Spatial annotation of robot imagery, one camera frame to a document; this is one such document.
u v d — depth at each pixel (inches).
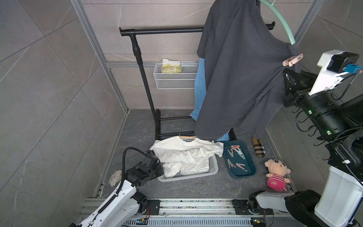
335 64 10.6
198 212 28.7
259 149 36.6
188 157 32.2
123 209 22.5
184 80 34.6
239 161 34.8
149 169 23.8
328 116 12.0
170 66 33.8
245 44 16.4
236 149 37.5
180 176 32.9
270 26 23.4
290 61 12.5
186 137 35.2
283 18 13.2
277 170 31.3
